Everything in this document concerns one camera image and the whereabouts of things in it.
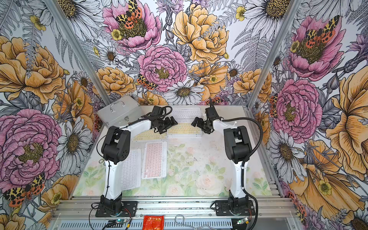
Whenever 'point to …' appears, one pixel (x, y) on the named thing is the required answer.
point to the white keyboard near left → (131, 171)
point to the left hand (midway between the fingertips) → (173, 129)
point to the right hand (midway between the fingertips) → (196, 128)
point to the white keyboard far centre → (186, 114)
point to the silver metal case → (120, 112)
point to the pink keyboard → (155, 160)
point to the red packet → (153, 222)
